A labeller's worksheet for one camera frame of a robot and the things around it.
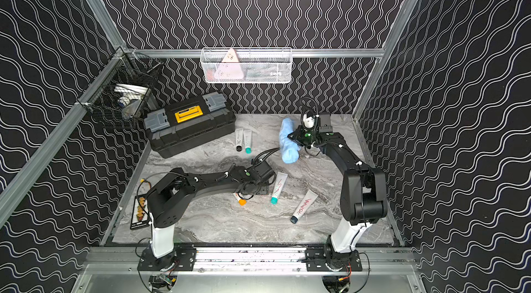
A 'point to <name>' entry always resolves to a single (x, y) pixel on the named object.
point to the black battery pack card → (140, 216)
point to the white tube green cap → (247, 137)
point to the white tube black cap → (238, 139)
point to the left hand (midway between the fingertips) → (263, 186)
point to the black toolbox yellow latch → (191, 124)
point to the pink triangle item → (229, 68)
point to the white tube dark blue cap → (310, 198)
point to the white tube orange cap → (241, 202)
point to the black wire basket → (119, 93)
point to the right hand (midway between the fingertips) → (289, 134)
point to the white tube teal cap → (278, 187)
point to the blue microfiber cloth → (290, 148)
